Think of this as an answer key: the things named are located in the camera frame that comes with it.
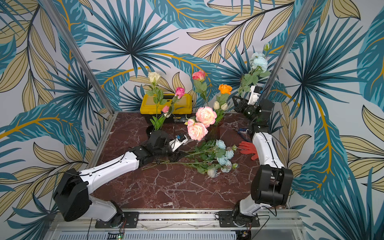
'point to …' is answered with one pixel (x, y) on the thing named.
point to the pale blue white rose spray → (224, 158)
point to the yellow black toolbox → (176, 110)
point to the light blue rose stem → (209, 150)
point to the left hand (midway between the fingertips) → (183, 151)
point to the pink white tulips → (157, 124)
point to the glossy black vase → (149, 129)
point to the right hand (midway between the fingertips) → (233, 96)
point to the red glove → (250, 148)
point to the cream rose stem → (156, 92)
